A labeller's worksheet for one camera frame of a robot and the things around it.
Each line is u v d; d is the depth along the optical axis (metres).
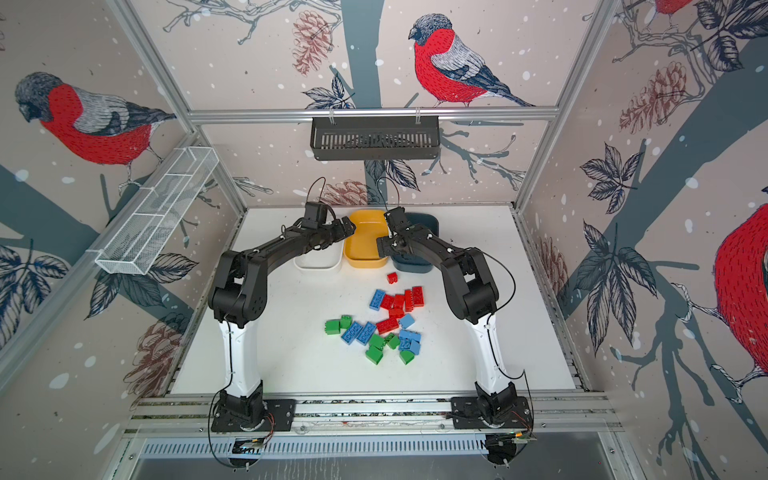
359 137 1.07
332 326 0.89
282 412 0.73
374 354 0.83
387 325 0.88
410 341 0.83
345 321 0.88
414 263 1.00
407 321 0.90
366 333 0.88
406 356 0.81
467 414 0.73
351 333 0.87
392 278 0.98
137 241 0.71
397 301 0.93
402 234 0.77
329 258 1.03
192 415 0.75
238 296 0.56
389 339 0.85
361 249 1.04
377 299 0.93
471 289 0.57
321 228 0.85
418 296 0.95
